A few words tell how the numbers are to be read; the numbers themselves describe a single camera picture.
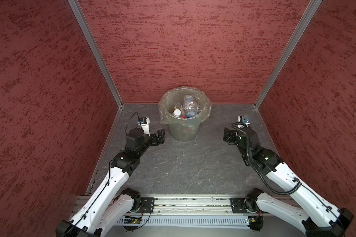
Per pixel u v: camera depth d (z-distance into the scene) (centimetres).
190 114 79
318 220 40
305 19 75
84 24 76
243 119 61
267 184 46
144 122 63
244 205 74
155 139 66
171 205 76
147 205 74
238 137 53
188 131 88
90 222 39
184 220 77
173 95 92
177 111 77
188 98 94
